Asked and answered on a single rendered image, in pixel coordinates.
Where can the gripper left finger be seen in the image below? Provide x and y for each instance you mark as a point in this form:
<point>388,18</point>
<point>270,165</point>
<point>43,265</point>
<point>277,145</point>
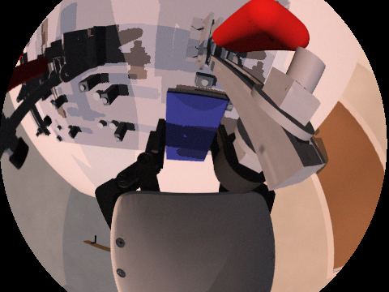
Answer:
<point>141,174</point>

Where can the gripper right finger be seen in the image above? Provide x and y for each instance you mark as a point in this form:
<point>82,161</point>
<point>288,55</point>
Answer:
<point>218,140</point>

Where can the grey metal fixture plate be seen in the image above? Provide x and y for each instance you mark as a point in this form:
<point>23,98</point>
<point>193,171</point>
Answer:
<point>146,44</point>

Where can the blue plate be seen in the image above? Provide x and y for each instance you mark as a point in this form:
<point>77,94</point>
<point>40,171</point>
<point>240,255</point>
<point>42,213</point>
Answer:
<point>192,120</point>

